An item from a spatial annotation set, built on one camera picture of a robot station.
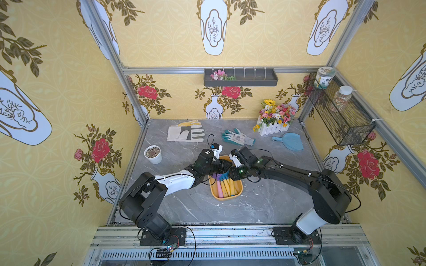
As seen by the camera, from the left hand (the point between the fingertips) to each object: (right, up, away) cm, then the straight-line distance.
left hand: (226, 161), depth 87 cm
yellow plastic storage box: (-7, -14, +2) cm, 16 cm away
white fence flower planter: (+30, +24, +13) cm, 41 cm away
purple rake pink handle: (-4, -9, +3) cm, 10 cm away
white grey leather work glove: (-23, +17, +26) cm, 38 cm away
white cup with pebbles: (-41, +3, +8) cm, 42 cm away
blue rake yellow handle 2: (-1, -9, +3) cm, 9 cm away
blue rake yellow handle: (-2, -13, 0) cm, 14 cm away
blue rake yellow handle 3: (+3, -13, -3) cm, 13 cm away
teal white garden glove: (+8, +13, +22) cm, 27 cm away
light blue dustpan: (+44, +10, +22) cm, 50 cm away
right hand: (+3, -5, +1) cm, 6 cm away
